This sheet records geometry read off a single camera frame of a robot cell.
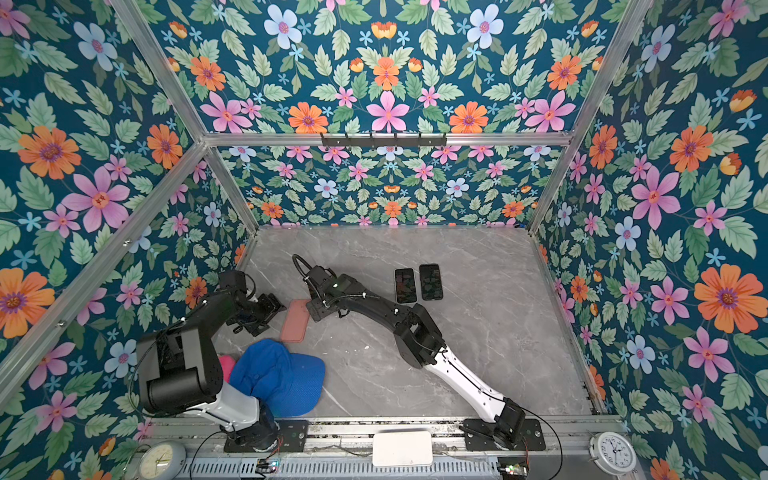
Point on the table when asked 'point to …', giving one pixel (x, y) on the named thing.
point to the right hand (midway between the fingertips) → (325, 303)
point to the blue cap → (288, 384)
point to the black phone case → (431, 282)
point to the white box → (402, 449)
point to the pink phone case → (295, 321)
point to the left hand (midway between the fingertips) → (280, 304)
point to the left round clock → (162, 460)
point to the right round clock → (612, 453)
